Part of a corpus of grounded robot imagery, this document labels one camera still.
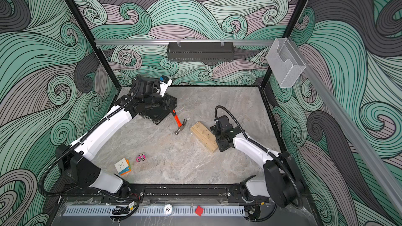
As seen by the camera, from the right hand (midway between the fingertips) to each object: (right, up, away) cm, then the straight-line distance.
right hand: (211, 135), depth 87 cm
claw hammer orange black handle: (-18, +6, -1) cm, 19 cm away
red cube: (-7, -30, -18) cm, 35 cm away
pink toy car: (-38, -11, -4) cm, 40 cm away
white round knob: (-20, -25, -23) cm, 40 cm away
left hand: (-19, +22, -11) cm, 32 cm away
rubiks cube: (-46, -13, -10) cm, 49 cm away
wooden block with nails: (-3, -1, +3) cm, 4 cm away
